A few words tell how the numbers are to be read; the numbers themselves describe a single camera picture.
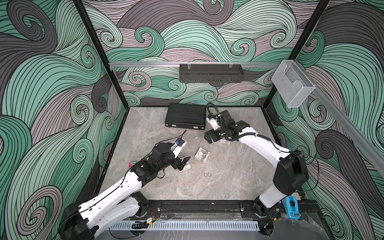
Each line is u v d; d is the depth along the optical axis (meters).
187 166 0.85
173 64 0.95
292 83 0.79
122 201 0.48
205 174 0.85
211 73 0.95
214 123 0.78
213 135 0.76
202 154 0.90
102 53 0.88
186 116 1.12
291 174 0.44
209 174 0.85
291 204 0.71
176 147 0.63
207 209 0.74
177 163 0.67
